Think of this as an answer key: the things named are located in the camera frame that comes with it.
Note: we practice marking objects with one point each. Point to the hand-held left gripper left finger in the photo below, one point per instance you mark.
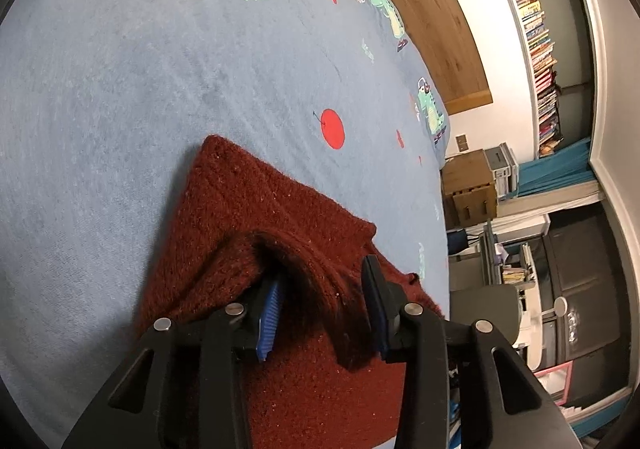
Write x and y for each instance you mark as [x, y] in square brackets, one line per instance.
[267, 324]

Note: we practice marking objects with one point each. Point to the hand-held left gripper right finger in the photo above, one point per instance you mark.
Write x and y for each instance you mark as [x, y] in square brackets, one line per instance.
[382, 336]

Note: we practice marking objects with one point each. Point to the dark red knitted sweater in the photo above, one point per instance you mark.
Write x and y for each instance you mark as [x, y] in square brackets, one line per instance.
[300, 404]

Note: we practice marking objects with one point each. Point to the grey chair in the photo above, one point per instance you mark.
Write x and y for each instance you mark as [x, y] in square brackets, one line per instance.
[487, 309]

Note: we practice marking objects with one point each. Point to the dark blue bag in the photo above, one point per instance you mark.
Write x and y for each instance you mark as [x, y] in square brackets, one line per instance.
[456, 241]

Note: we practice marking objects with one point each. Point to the white desk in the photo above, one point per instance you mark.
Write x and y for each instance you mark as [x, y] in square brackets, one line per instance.
[532, 279]

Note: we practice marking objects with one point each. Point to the brown cardboard box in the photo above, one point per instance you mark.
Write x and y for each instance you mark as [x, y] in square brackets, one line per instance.
[467, 184]

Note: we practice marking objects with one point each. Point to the white desk lamp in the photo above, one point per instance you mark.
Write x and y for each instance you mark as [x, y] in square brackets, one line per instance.
[560, 306]

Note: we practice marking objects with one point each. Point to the grey storage box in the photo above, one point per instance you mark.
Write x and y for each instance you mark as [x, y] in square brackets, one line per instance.
[502, 169]

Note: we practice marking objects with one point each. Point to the teal curtain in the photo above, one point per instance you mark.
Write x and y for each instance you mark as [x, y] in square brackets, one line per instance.
[555, 169]

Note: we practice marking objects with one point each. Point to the blue printed blanket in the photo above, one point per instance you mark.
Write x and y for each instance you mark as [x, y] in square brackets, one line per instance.
[150, 54]

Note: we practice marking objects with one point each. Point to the wooden headboard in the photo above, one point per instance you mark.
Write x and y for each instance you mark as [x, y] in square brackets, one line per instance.
[425, 4]

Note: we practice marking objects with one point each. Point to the row of books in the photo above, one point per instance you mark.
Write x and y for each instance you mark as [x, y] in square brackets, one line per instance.
[535, 29]

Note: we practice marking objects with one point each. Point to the wall socket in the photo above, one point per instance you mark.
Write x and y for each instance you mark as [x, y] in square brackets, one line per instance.
[463, 142]

